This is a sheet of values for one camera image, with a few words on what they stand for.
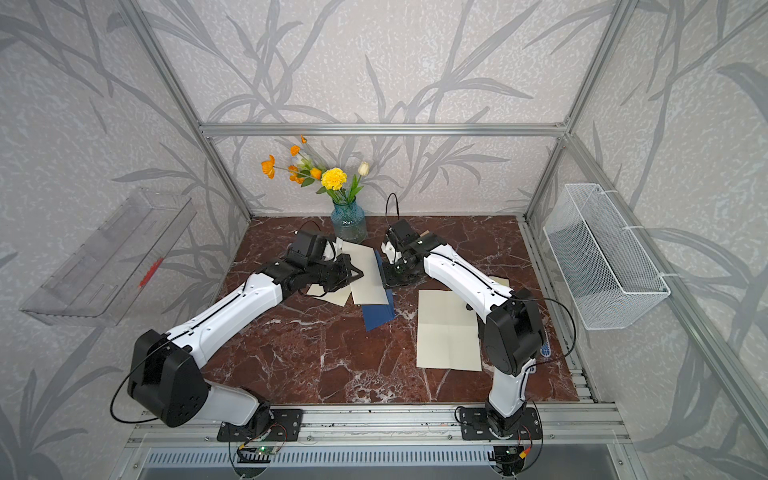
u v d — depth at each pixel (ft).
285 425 2.38
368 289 2.72
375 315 2.76
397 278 2.42
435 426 2.47
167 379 1.34
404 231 2.22
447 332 2.92
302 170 3.34
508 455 2.49
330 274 2.31
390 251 2.60
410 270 2.03
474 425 2.40
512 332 1.52
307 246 2.07
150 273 2.15
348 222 3.44
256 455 2.37
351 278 2.39
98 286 2.10
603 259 2.04
